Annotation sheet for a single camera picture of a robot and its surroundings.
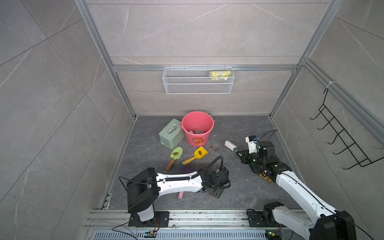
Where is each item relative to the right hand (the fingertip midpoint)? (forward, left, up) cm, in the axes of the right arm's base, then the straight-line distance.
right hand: (238, 152), depth 82 cm
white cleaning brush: (+5, +3, -2) cm, 6 cm away
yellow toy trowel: (+7, +22, -14) cm, 27 cm away
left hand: (-16, +12, -8) cm, 22 cm away
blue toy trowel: (+25, +22, -13) cm, 36 cm away
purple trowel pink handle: (-3, +31, -13) cm, 33 cm away
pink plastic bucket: (+28, +22, -9) cm, 37 cm away
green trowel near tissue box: (+7, +37, -14) cm, 40 cm away
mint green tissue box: (+18, +40, -5) cm, 45 cm away
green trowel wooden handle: (-22, +17, -1) cm, 28 cm away
